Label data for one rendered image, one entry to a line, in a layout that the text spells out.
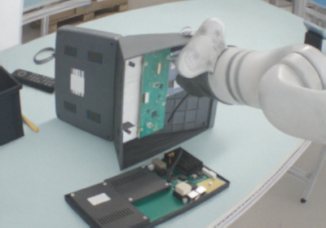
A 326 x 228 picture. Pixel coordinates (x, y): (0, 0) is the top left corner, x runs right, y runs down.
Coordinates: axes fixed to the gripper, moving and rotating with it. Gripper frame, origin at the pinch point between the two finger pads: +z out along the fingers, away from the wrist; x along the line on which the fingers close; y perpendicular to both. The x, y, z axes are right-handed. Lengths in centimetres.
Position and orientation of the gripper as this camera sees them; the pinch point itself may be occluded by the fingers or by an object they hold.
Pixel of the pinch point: (170, 58)
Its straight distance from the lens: 72.3
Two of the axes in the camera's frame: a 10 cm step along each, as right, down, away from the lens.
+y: 7.6, 5.7, 3.2
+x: 5.7, -8.2, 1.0
